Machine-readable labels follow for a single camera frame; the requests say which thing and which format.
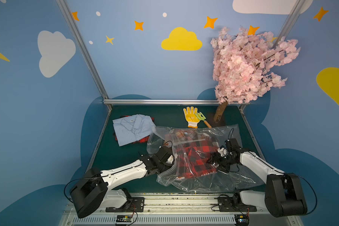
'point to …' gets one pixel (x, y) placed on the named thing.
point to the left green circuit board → (124, 218)
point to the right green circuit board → (242, 220)
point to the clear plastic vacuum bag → (218, 181)
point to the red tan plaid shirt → (182, 136)
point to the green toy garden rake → (201, 117)
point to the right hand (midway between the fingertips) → (213, 163)
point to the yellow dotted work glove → (190, 117)
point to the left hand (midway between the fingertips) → (183, 173)
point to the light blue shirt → (132, 128)
